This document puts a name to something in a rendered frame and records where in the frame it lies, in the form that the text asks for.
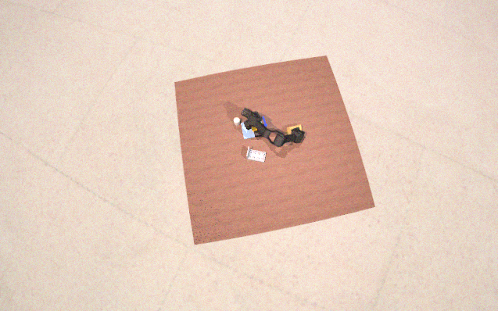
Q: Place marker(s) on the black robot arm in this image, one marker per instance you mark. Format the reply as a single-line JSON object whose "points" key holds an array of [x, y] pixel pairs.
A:
{"points": [[254, 119]]}

